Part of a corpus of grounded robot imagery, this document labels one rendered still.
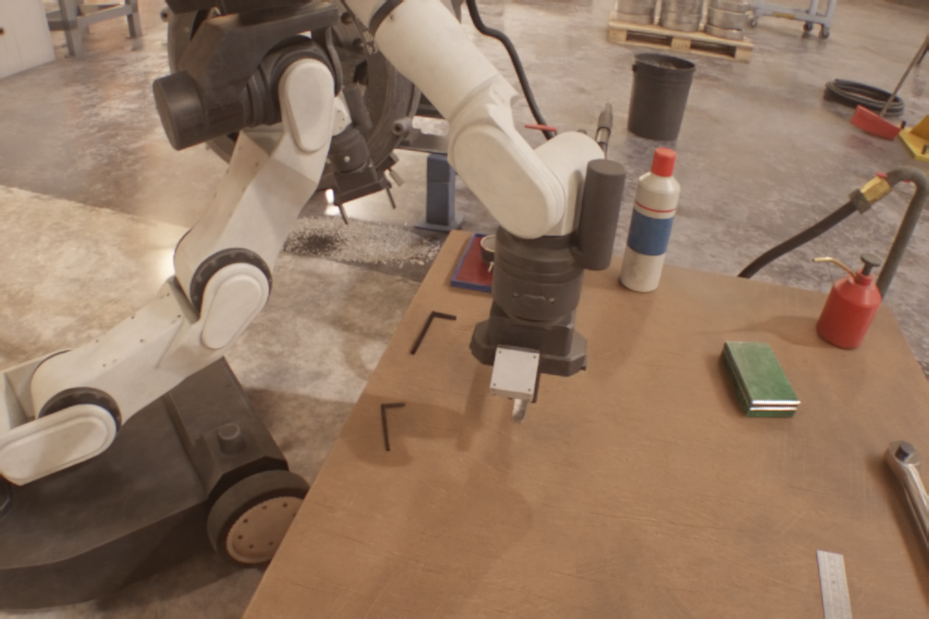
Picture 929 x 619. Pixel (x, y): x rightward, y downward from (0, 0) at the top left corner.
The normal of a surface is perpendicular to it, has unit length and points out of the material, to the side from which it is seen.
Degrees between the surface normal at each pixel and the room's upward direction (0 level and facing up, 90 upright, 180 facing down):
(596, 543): 0
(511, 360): 30
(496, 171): 90
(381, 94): 90
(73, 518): 0
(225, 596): 0
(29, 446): 90
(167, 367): 108
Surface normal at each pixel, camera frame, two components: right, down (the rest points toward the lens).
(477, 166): -0.54, 0.48
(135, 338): -0.20, -0.69
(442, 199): -0.24, 0.56
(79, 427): 0.58, 0.49
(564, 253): 0.28, -0.18
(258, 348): 0.04, -0.81
